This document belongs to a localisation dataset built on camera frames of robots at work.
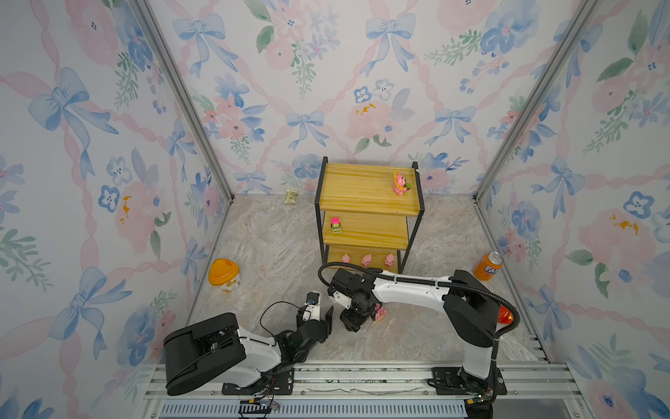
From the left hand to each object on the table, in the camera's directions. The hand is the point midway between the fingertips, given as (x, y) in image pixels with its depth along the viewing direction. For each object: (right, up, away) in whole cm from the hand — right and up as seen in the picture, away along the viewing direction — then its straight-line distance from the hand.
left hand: (327, 306), depth 85 cm
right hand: (+8, -4, -1) cm, 9 cm away
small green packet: (-18, +39, +34) cm, 56 cm away
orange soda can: (+54, +13, +2) cm, 56 cm away
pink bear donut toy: (+17, -1, -2) cm, 18 cm away
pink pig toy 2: (+14, +14, +10) cm, 22 cm away
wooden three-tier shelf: (+12, +30, -15) cm, 35 cm away
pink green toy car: (+3, +27, +1) cm, 27 cm away
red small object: (+57, -3, -2) cm, 57 cm away
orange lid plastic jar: (-33, +11, -2) cm, 35 cm away
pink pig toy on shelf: (+22, +14, +11) cm, 28 cm away
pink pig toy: (+6, +14, +12) cm, 20 cm away
